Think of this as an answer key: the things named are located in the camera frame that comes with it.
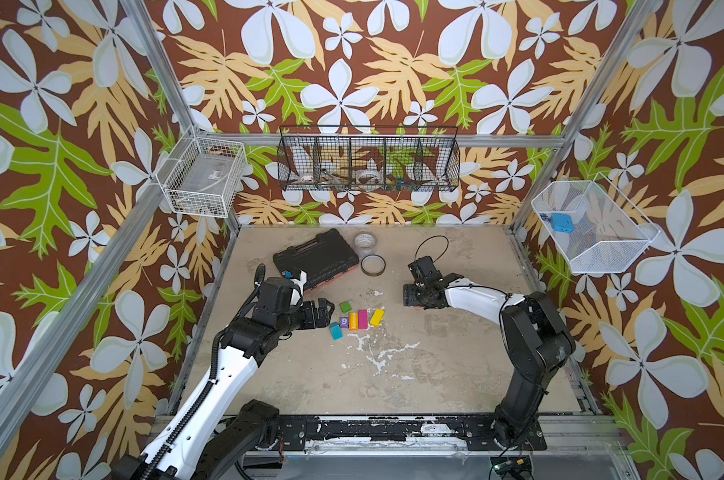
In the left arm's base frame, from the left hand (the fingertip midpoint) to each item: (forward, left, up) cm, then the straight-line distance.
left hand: (319, 303), depth 76 cm
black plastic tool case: (+27, +3, -14) cm, 30 cm away
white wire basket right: (+21, -77, +9) cm, 80 cm away
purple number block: (+4, -6, -18) cm, 20 cm away
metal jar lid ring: (+27, -16, -20) cm, 37 cm away
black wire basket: (+49, -14, +11) cm, 52 cm away
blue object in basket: (+24, -70, +7) cm, 74 cm away
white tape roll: (+45, -14, +7) cm, 47 cm away
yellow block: (+5, -16, -18) cm, 25 cm away
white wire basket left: (+34, +36, +14) cm, 52 cm away
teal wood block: (+1, -3, -19) cm, 19 cm away
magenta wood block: (+5, -12, -19) cm, 23 cm away
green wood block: (+10, -6, -20) cm, 23 cm away
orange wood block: (+4, -9, -18) cm, 21 cm away
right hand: (+12, -28, -16) cm, 34 cm away
